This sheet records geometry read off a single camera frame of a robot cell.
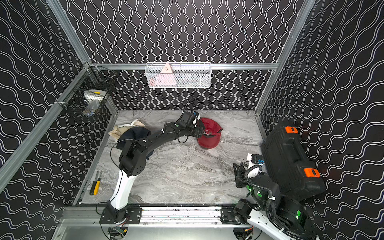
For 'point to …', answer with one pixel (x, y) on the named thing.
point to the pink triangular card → (166, 77)
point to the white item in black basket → (94, 98)
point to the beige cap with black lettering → (119, 130)
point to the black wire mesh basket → (92, 77)
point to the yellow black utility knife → (94, 190)
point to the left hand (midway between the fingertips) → (200, 128)
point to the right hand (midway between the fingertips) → (237, 163)
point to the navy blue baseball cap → (131, 134)
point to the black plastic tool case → (297, 178)
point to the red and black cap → (212, 134)
